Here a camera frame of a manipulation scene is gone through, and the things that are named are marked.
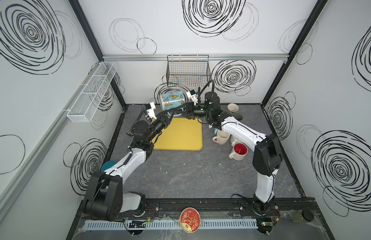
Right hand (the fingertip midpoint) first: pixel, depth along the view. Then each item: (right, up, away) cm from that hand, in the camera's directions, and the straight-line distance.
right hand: (173, 111), depth 73 cm
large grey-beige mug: (+43, -2, +32) cm, 53 cm away
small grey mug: (+40, +4, +34) cm, 53 cm away
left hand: (+2, 0, -2) cm, 2 cm away
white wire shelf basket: (-44, +1, -1) cm, 44 cm away
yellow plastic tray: (+2, -15, +29) cm, 32 cm away
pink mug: (+28, -15, +16) cm, 36 cm away
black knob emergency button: (+59, -45, -9) cm, 75 cm away
